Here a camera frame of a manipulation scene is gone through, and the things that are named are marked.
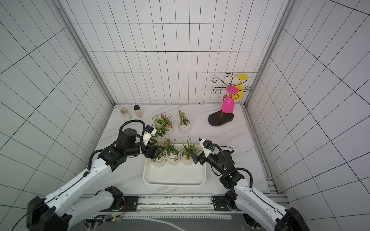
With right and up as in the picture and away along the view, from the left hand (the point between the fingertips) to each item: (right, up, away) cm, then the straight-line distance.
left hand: (157, 147), depth 75 cm
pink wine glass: (+42, +25, +14) cm, 51 cm away
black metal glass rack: (+39, +14, +32) cm, 52 cm away
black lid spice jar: (-21, +20, +30) cm, 42 cm away
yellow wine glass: (+46, +29, +5) cm, 54 cm away
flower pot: (+16, -7, +2) cm, 17 cm away
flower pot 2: (0, +8, +10) cm, 13 cm away
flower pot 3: (0, +13, +14) cm, 19 cm away
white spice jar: (-30, +18, +29) cm, 45 cm away
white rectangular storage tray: (+20, -18, +6) cm, 27 cm away
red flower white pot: (+7, -6, +9) cm, 13 cm away
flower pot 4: (+15, +11, +23) cm, 29 cm away
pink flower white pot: (0, -9, +6) cm, 10 cm away
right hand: (+21, +3, +1) cm, 21 cm away
